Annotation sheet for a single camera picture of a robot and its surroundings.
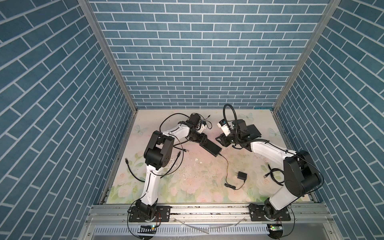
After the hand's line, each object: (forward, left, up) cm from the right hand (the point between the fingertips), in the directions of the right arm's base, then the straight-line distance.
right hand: (218, 135), depth 91 cm
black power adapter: (-20, -14, -12) cm, 27 cm away
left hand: (+2, +9, -10) cm, 13 cm away
